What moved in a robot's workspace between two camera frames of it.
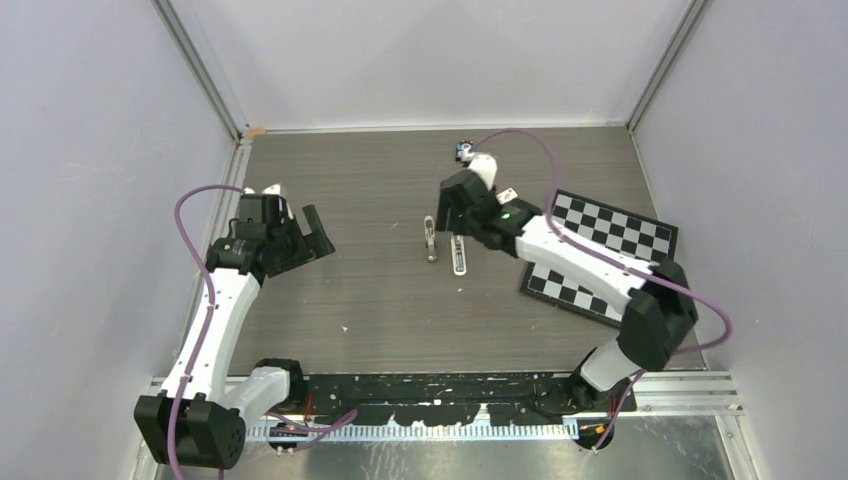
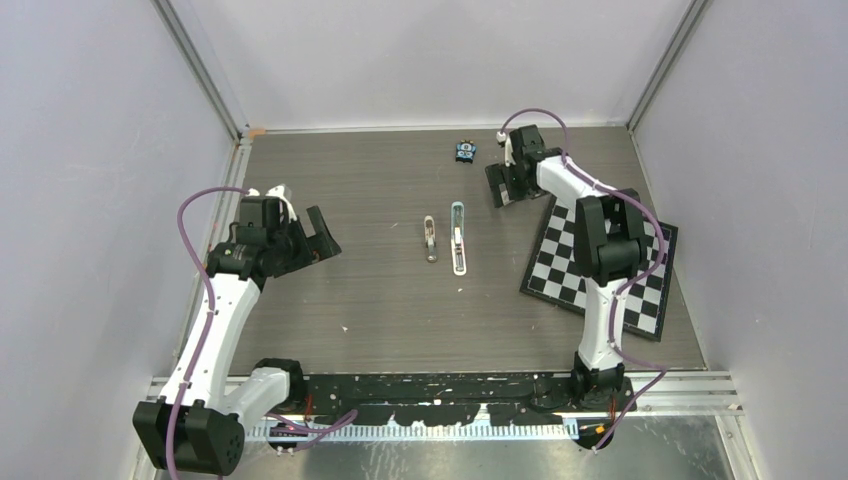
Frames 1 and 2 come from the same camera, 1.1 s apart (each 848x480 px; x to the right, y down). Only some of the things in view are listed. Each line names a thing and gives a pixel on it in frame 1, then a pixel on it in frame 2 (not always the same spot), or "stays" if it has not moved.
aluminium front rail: x=650 y=391 stays
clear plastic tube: x=459 y=262 stays
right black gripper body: x=460 y=223 -> x=516 y=190
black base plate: x=451 y=398 stays
